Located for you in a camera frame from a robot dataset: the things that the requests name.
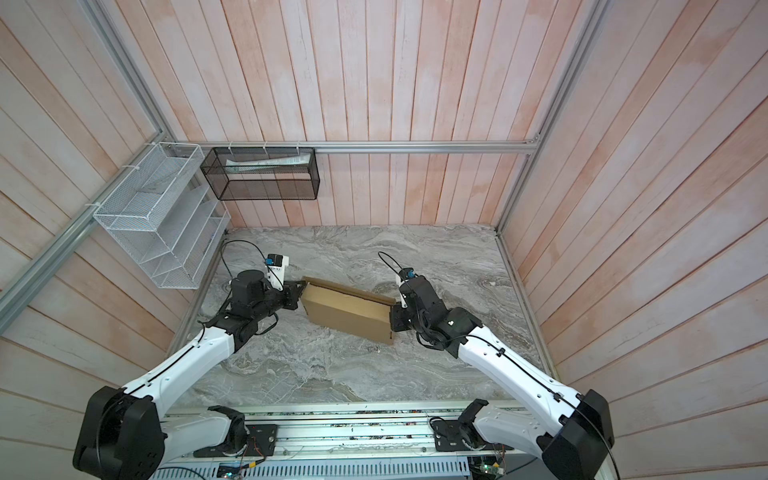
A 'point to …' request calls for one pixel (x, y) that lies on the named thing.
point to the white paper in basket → (234, 165)
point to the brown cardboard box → (347, 309)
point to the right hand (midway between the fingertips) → (392, 309)
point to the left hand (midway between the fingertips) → (306, 288)
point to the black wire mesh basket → (263, 173)
